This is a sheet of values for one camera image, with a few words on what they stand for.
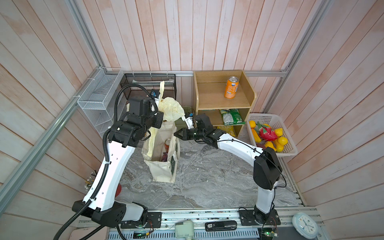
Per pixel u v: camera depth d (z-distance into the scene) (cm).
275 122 107
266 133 98
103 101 69
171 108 66
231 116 92
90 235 42
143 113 46
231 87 78
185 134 72
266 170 48
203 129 66
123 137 41
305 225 70
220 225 69
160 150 98
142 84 88
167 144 89
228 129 106
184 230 68
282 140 94
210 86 93
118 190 83
